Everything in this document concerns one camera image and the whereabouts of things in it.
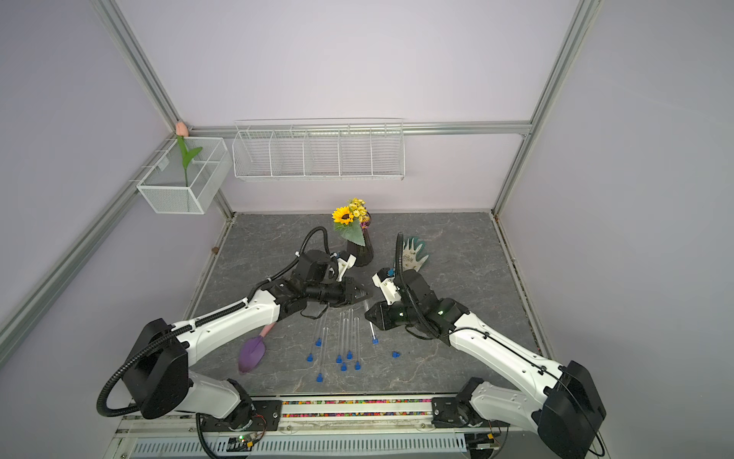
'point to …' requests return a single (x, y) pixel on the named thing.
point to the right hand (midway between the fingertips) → (367, 313)
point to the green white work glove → (411, 247)
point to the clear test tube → (356, 338)
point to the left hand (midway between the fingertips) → (371, 297)
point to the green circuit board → (239, 444)
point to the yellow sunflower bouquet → (352, 220)
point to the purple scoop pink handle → (252, 351)
